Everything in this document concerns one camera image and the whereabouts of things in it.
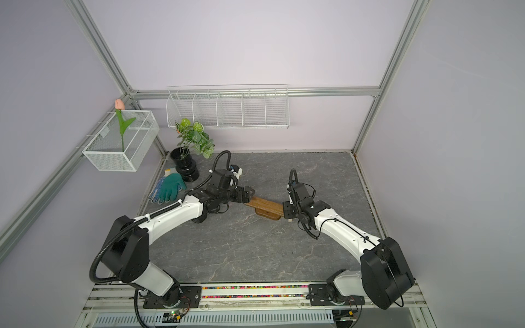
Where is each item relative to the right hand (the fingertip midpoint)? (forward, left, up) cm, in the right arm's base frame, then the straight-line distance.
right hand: (288, 205), depth 87 cm
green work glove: (+17, +61, -10) cm, 64 cm away
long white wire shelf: (+42, +27, +21) cm, 54 cm away
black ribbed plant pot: (+23, +50, -1) cm, 55 cm away
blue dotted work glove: (+11, +67, -10) cm, 68 cm away
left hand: (+5, +18, +4) cm, 19 cm away
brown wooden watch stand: (-1, +10, -3) cm, 11 cm away
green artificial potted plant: (+23, +41, +19) cm, 51 cm away
